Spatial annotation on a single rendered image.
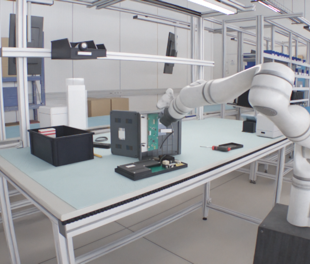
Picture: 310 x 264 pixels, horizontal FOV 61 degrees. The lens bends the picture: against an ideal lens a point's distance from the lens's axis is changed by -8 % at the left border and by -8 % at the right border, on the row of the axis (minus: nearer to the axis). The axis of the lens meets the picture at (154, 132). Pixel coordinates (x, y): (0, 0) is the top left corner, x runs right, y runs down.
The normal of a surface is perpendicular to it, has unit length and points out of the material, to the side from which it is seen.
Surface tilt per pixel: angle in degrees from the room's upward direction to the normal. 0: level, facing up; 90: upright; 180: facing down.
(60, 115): 90
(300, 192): 90
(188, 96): 104
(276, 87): 70
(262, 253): 90
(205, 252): 0
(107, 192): 0
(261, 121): 90
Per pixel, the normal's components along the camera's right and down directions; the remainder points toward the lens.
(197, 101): -0.62, 0.62
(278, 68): -0.16, -0.30
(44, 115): -0.71, 0.12
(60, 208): 0.00, -0.98
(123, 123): -0.47, 0.15
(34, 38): 0.73, 0.25
